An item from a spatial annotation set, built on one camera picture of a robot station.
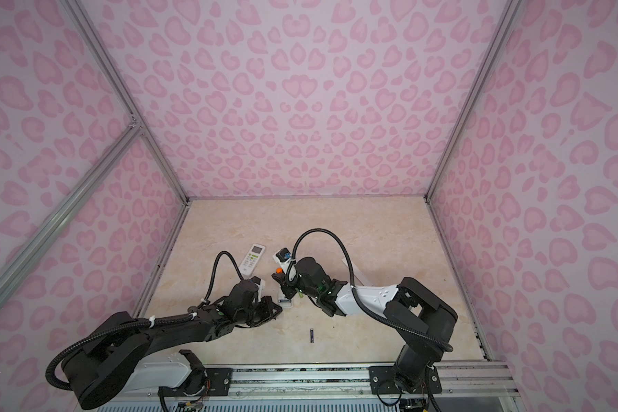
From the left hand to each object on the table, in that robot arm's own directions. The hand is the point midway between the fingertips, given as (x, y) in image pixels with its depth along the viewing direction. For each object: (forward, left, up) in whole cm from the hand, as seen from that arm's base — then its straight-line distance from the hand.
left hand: (286, 307), depth 84 cm
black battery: (-8, -8, -3) cm, 12 cm away
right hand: (+8, +2, +9) cm, 12 cm away
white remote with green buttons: (+19, +14, -2) cm, 24 cm away
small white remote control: (+2, +1, -3) cm, 4 cm away
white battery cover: (+15, -25, -5) cm, 30 cm away
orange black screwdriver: (+7, +1, +12) cm, 14 cm away
